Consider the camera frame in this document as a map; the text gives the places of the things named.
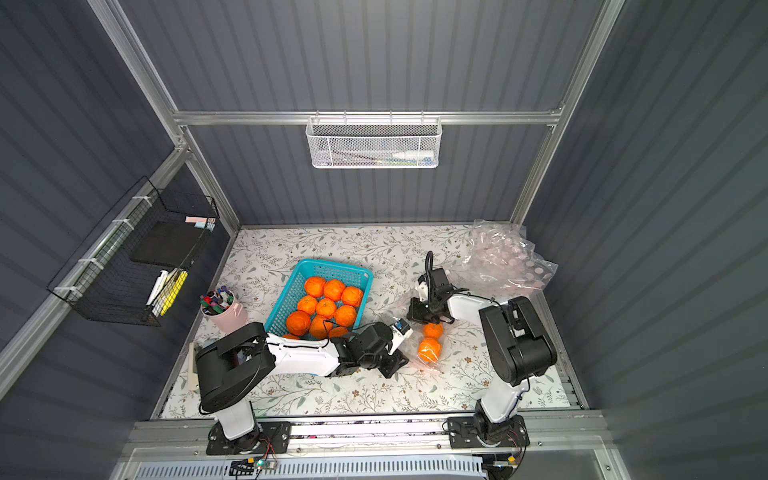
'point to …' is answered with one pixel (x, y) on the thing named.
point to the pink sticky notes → (199, 219)
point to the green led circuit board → (265, 464)
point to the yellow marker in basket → (182, 278)
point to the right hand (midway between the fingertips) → (411, 314)
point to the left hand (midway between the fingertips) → (406, 359)
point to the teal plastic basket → (295, 290)
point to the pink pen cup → (222, 307)
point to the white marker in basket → (160, 280)
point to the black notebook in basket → (168, 243)
